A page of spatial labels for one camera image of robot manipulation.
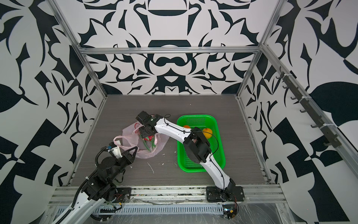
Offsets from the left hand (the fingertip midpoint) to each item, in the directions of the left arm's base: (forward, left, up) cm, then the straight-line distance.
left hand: (136, 146), depth 79 cm
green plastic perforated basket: (+20, -40, -8) cm, 46 cm away
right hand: (+13, -3, -5) cm, 14 cm away
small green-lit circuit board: (-31, -48, -13) cm, 58 cm away
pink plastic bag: (+4, +3, +3) cm, 5 cm away
